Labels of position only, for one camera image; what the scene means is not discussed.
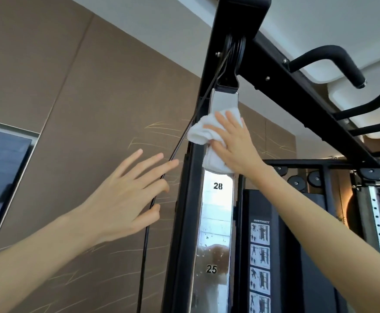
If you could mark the person's right hand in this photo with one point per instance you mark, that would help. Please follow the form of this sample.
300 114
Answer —
240 153

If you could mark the person's left hand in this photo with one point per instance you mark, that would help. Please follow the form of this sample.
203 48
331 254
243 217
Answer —
121 205

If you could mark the white cleaning cloth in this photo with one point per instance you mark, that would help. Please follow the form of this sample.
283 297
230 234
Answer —
199 130

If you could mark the chrome numbered rail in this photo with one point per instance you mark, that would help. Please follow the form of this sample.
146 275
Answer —
216 218

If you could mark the person's right forearm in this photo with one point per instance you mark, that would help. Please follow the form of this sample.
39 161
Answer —
323 231

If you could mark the person's left forearm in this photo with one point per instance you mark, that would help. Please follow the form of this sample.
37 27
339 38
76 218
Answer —
40 264

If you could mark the black pulley wheel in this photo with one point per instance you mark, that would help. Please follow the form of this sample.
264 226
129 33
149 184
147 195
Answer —
296 183
315 179
281 170

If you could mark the strip of exercise pictogram stickers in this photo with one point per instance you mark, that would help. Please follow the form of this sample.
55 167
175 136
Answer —
260 254

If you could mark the black weight stack cover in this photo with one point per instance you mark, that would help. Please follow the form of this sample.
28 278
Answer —
287 283

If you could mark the black pulley bracket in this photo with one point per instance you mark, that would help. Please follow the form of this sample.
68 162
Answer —
234 71

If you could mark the wall-mounted black screen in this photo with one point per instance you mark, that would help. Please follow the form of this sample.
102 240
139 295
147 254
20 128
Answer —
1 179

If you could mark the round backlit wall mirror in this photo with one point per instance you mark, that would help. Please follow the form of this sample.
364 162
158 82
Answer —
351 208

